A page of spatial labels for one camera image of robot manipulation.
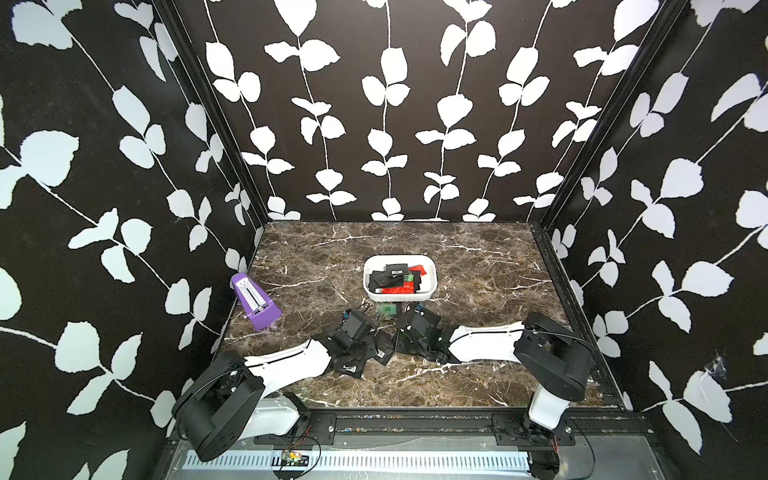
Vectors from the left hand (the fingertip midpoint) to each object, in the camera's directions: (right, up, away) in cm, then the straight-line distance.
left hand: (379, 343), depth 87 cm
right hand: (+2, +1, 0) cm, 3 cm away
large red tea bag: (+13, +21, +17) cm, 30 cm away
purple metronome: (-36, +12, -1) cm, 38 cm away
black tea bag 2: (-7, -6, -3) cm, 10 cm away
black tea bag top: (+4, +19, +11) cm, 22 cm away
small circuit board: (-20, -22, -17) cm, 35 cm away
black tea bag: (+2, 0, +1) cm, 2 cm away
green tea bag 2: (+2, +9, +8) cm, 12 cm away
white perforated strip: (-4, -23, -17) cm, 29 cm away
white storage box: (+16, +17, +15) cm, 28 cm away
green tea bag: (+9, +18, +11) cm, 23 cm away
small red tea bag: (+9, +15, +9) cm, 20 cm away
